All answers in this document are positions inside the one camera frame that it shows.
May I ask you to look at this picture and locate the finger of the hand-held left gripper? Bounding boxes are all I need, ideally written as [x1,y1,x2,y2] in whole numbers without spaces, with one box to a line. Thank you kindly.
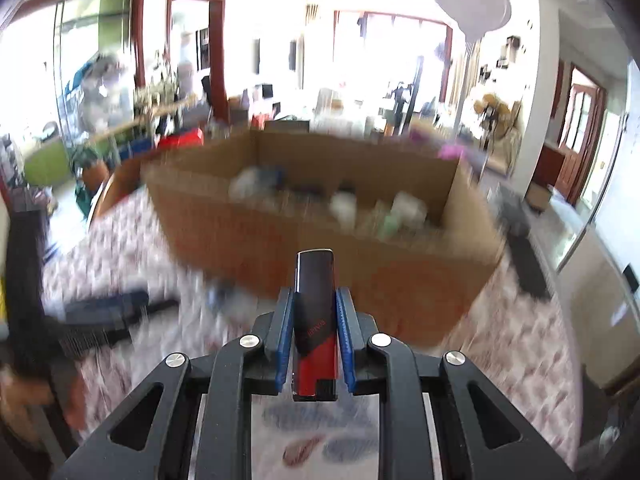
[62,289,180,358]

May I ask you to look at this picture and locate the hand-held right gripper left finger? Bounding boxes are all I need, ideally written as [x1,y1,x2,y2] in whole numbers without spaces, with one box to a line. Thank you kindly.
[52,287,296,480]

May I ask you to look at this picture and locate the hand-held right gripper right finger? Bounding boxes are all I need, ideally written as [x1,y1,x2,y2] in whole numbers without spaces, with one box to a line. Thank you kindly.
[336,287,576,480]

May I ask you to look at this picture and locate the red black lighter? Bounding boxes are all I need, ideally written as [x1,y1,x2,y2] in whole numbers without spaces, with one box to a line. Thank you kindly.
[291,249,341,403]

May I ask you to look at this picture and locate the brown cardboard box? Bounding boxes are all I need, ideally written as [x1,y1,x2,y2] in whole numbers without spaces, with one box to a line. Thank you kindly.
[141,130,506,348]

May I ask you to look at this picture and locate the person's left forearm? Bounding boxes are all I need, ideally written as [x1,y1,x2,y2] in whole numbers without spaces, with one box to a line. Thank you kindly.
[0,362,53,408]

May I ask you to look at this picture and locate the wooden chair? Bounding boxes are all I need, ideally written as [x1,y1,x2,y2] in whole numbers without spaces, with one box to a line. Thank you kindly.
[90,152,166,223]

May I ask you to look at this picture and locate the red plastic stool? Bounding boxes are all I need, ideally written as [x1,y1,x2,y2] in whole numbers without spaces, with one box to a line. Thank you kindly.
[157,127,206,151]

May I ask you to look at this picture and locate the black tablet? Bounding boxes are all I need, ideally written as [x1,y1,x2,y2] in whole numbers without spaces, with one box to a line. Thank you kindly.
[510,234,551,302]

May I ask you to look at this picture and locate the glass display cabinet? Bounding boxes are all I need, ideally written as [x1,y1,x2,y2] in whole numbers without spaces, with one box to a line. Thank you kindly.
[55,0,138,161]

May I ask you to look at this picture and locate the black flat device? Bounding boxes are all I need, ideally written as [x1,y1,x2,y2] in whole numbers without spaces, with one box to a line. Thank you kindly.
[492,185,533,236]

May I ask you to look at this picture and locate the black tripod stand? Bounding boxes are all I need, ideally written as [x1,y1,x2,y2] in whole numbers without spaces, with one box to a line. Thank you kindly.
[390,55,426,136]

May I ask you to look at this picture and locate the brown wooden cabinet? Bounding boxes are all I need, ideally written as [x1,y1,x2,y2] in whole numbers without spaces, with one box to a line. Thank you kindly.
[532,142,566,196]

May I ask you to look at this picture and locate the standing electric fan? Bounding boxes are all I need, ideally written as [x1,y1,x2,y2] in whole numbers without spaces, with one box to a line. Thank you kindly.
[472,92,523,151]

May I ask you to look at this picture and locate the brown wooden door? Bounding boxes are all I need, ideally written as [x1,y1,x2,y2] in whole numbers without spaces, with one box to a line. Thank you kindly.
[555,67,608,206]

